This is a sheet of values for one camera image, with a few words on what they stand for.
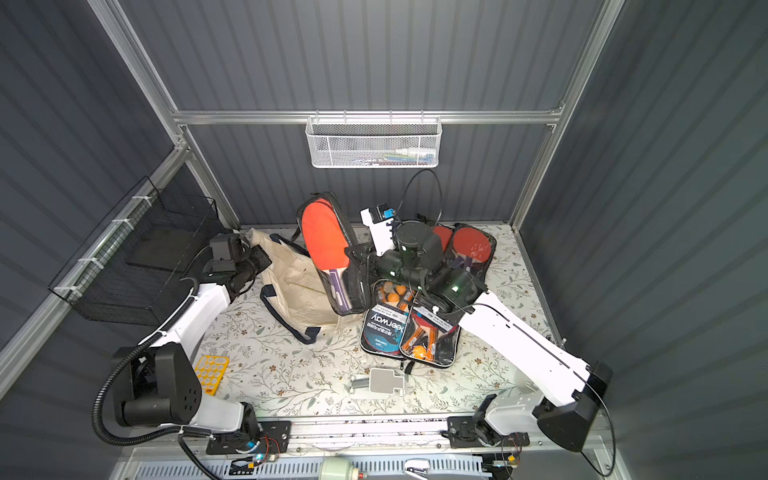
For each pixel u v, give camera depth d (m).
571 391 0.39
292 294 0.99
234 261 0.67
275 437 0.73
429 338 0.87
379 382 0.77
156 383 0.43
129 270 0.72
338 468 0.63
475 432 0.66
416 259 0.46
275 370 0.85
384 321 0.91
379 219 0.52
